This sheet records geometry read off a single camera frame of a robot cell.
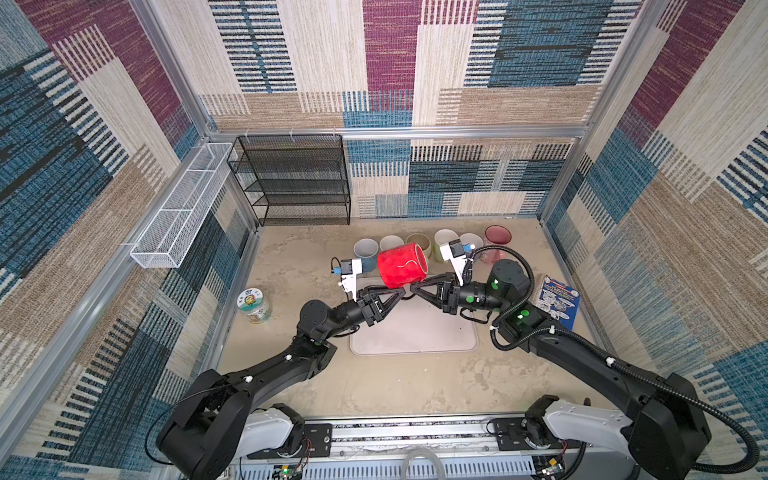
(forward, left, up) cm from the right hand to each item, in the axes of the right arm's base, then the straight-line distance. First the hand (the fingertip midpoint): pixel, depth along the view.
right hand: (415, 292), depth 67 cm
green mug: (+33, -12, -19) cm, 40 cm away
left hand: (-1, +3, 0) cm, 3 cm away
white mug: (+32, +5, -19) cm, 38 cm away
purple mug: (+33, -22, -19) cm, 44 cm away
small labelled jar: (+9, +45, -21) cm, 51 cm away
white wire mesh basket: (+13, +57, +6) cm, 59 cm away
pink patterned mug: (+34, -30, -20) cm, 50 cm away
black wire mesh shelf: (+54, +39, -9) cm, 67 cm away
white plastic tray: (+6, -1, -29) cm, 30 cm away
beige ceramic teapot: (+34, -5, -21) cm, 40 cm away
